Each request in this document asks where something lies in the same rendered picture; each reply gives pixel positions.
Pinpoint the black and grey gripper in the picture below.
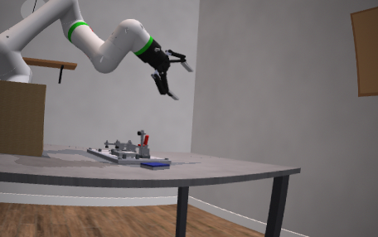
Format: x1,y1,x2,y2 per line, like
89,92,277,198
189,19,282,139
148,50,194,100

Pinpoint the blue rectangular plate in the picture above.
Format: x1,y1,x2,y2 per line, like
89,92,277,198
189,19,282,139
140,162,170,170

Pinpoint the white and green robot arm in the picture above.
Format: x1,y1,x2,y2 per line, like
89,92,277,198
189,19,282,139
0,0,161,83

